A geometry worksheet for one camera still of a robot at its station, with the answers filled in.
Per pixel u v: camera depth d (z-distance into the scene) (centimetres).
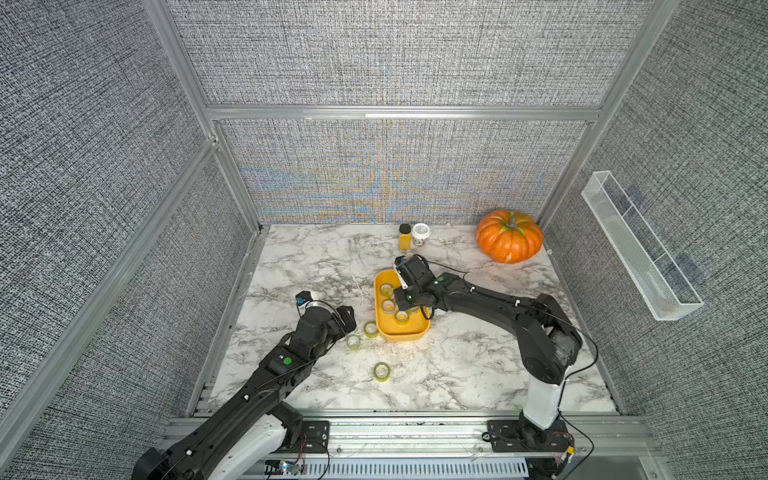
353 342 90
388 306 95
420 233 110
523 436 64
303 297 72
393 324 93
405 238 109
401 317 94
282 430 61
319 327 60
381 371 84
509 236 100
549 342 50
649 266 69
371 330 92
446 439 75
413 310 80
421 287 70
